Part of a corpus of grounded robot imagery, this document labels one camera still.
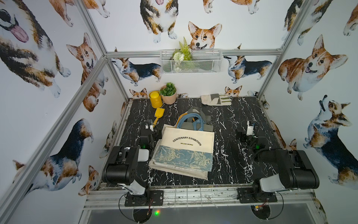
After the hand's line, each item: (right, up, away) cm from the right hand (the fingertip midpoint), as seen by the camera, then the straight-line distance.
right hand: (243, 127), depth 93 cm
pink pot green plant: (-52, +25, +14) cm, 59 cm away
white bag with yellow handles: (-53, -2, +5) cm, 53 cm away
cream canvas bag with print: (-52, -23, -10) cm, 58 cm away
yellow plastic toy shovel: (-60, +8, +17) cm, 63 cm away
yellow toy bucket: (-62, +20, +16) cm, 67 cm away
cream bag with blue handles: (-37, -11, -5) cm, 39 cm away
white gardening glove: (-13, +20, +28) cm, 37 cm away
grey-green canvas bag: (-22, +1, +10) cm, 24 cm away
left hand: (-60, +1, +2) cm, 60 cm away
